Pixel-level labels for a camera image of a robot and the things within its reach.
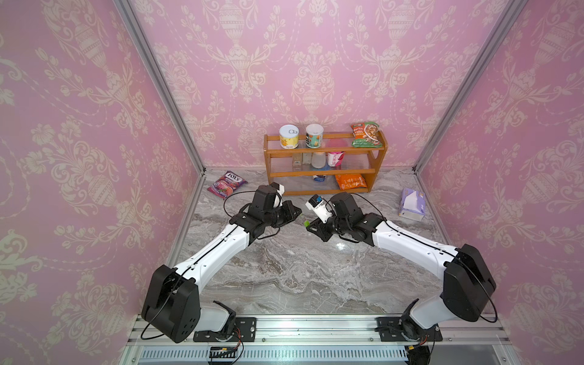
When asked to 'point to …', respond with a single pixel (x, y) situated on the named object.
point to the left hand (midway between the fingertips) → (303, 212)
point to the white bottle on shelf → (318, 160)
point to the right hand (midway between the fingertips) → (310, 225)
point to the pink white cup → (335, 158)
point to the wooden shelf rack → (290, 170)
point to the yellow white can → (289, 136)
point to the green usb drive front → (306, 223)
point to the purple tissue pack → (413, 204)
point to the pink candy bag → (226, 185)
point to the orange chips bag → (350, 181)
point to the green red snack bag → (366, 135)
